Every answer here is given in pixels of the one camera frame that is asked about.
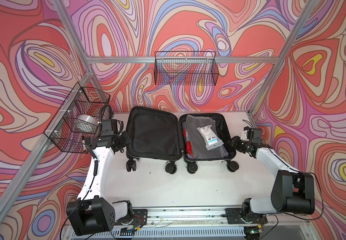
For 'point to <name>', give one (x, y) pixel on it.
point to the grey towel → (190, 123)
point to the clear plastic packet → (210, 140)
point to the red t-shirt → (188, 149)
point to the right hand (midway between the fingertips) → (229, 144)
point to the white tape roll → (85, 123)
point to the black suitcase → (159, 133)
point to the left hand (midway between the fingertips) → (130, 137)
